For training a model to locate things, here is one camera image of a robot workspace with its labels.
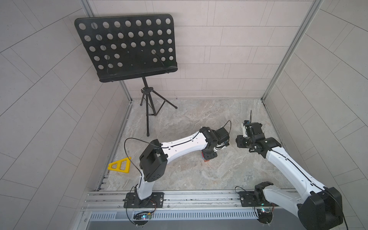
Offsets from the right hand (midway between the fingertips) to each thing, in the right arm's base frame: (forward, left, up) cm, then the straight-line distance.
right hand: (237, 138), depth 83 cm
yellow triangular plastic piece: (-6, +71, -7) cm, 72 cm away
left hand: (-7, +17, -2) cm, 18 cm away
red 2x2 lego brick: (-8, +19, -9) cm, 23 cm away
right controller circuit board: (-36, -6, -11) cm, 38 cm away
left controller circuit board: (-34, +53, -7) cm, 63 cm away
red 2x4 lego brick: (-11, +22, +6) cm, 25 cm away
